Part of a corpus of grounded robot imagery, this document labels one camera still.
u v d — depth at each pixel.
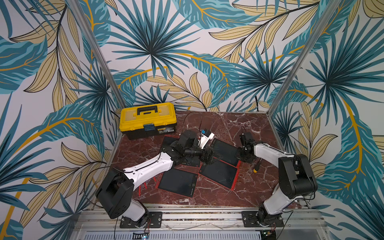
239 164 0.93
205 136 0.68
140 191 0.82
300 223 0.76
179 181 0.86
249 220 0.73
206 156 0.66
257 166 0.92
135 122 0.92
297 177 0.47
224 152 1.04
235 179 0.87
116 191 0.42
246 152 0.72
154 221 0.74
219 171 0.91
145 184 0.84
